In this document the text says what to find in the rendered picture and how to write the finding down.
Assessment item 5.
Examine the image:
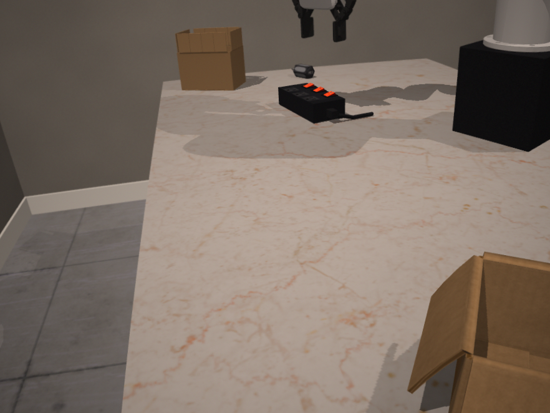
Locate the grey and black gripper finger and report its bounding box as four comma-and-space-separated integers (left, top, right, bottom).
292, 0, 314, 38
330, 0, 356, 42

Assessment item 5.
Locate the black power strip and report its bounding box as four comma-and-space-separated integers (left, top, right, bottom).
278, 83, 370, 124

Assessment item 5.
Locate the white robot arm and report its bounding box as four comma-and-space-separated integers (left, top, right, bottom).
483, 0, 550, 52

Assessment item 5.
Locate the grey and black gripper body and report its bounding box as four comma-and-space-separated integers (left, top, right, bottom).
299, 0, 345, 10

